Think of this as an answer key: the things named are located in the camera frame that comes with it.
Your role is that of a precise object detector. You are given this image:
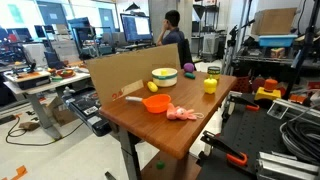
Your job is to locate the peach pink plush toy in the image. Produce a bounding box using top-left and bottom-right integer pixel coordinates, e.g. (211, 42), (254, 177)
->
(166, 102), (205, 122)

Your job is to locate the yellow lemon toy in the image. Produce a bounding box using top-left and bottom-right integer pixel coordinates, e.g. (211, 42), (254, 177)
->
(147, 80), (159, 94)

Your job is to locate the orange toy pan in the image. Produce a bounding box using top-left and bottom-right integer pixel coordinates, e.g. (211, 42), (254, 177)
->
(124, 93), (173, 115)

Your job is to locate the green toy vegetable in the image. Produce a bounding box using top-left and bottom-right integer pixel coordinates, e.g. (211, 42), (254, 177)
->
(184, 71), (197, 80)

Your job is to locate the purple toy fruit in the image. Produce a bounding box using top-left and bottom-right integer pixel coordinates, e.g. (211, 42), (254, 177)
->
(182, 62), (196, 74)

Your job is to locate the yellow bell pepper toy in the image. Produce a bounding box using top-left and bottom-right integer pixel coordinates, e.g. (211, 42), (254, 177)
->
(203, 74), (219, 95)

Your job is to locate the red bowl with toy food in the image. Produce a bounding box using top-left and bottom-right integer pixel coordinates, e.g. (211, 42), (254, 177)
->
(55, 68), (77, 80)

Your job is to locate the wooden toy block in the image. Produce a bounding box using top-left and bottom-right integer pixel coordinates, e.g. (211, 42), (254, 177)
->
(269, 46), (287, 60)

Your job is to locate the white bowl with green band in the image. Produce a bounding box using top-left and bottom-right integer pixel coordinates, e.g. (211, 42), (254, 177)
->
(151, 67), (179, 88)

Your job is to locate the brown cardboard sheet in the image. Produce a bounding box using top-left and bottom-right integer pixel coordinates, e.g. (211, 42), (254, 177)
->
(85, 43), (182, 107)

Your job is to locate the black office chair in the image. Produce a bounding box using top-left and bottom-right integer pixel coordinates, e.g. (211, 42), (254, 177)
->
(177, 38), (198, 71)

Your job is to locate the person in dark shirt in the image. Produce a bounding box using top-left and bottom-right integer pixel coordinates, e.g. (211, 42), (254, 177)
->
(155, 9), (186, 47)

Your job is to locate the computer monitor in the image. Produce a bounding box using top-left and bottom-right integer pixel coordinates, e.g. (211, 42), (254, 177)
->
(119, 12), (154, 44)

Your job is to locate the grey metal table leg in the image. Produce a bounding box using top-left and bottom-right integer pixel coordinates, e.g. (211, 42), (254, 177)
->
(104, 126), (144, 180)

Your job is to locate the small green ball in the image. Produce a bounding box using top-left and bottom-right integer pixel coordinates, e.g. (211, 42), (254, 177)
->
(155, 160), (167, 171)

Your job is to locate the black electronic device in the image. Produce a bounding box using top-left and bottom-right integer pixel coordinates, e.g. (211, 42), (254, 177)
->
(61, 86), (113, 138)

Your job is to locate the wooden lower shelf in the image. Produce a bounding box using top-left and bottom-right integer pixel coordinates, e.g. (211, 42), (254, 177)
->
(140, 149), (202, 180)

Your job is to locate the small cardboard box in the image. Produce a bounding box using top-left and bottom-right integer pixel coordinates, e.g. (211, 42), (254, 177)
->
(46, 96), (80, 127)

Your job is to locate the yellow emergency stop button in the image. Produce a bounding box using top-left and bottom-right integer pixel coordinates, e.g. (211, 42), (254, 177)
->
(253, 78), (283, 102)

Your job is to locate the white standing desk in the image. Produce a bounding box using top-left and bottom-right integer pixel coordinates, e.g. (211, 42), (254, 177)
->
(3, 68), (92, 141)

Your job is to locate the blue plastic bin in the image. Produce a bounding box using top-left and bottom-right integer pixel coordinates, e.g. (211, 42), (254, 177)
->
(257, 33), (299, 48)

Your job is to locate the grey tray with orange mat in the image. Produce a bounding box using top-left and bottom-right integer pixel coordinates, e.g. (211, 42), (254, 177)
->
(2, 69), (52, 91)

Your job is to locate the brown cardboard box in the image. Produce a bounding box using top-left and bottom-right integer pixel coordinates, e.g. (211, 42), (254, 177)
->
(250, 7), (298, 37)

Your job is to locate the black vertical pole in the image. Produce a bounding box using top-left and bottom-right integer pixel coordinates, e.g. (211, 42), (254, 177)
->
(282, 0), (320, 101)

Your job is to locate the silver aluminium extrusion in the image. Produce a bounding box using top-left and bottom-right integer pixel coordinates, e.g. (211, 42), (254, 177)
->
(255, 151), (320, 180)

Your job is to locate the orange floor tape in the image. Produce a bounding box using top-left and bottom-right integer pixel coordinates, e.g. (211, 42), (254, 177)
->
(1, 164), (29, 180)

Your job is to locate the black camera tripod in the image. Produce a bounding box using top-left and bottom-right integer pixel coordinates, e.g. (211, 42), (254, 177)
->
(221, 0), (256, 76)

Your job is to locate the black clamp with orange handle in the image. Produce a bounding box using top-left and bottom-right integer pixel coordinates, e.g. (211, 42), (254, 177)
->
(227, 94), (261, 113)
(200, 130), (250, 168)

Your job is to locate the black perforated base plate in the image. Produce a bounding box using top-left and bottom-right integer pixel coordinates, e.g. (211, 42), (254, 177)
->
(195, 92), (320, 180)

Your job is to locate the black floor cable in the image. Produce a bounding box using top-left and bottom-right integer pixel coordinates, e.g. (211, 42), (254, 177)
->
(4, 114), (85, 147)

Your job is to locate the black cable bundle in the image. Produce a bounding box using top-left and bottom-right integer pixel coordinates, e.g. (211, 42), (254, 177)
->
(278, 111), (320, 167)

